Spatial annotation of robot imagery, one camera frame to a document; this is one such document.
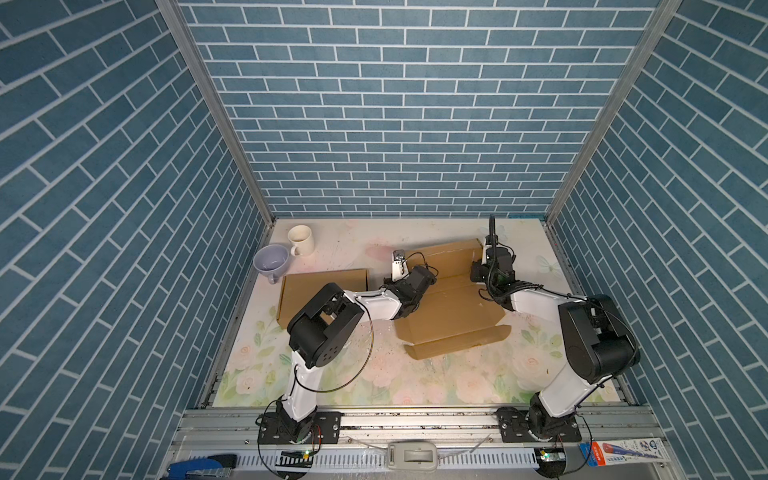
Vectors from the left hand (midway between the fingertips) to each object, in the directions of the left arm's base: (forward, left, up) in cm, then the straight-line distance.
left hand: (399, 275), depth 98 cm
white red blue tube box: (-49, -53, -2) cm, 72 cm away
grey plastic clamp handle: (-49, -2, -2) cm, 49 cm away
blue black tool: (-50, +51, -4) cm, 72 cm away
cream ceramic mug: (+15, +35, +3) cm, 38 cm away
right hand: (+3, -26, +5) cm, 27 cm away
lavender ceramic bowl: (+9, +45, -3) cm, 46 cm away
